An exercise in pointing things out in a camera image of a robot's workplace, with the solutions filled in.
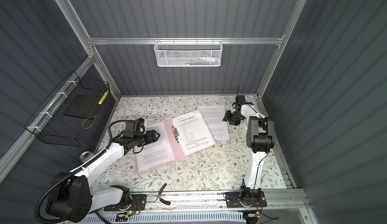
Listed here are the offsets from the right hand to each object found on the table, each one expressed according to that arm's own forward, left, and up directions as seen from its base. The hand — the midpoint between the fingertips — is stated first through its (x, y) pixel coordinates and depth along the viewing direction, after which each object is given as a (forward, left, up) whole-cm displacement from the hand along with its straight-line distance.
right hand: (228, 121), depth 102 cm
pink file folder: (-23, +33, -1) cm, 41 cm away
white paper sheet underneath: (-8, +24, -2) cm, 25 cm away
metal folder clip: (-9, +35, 0) cm, 37 cm away
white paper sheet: (+7, +10, -3) cm, 12 cm away
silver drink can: (-29, +77, +13) cm, 84 cm away
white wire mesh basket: (+56, +29, +19) cm, 66 cm away
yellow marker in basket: (-2, +73, +27) cm, 77 cm away
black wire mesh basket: (-23, +85, +33) cm, 94 cm away
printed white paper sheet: (-23, +46, 0) cm, 51 cm away
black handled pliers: (-46, +39, -1) cm, 61 cm away
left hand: (-16, +46, +8) cm, 49 cm away
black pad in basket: (-10, +78, +29) cm, 84 cm away
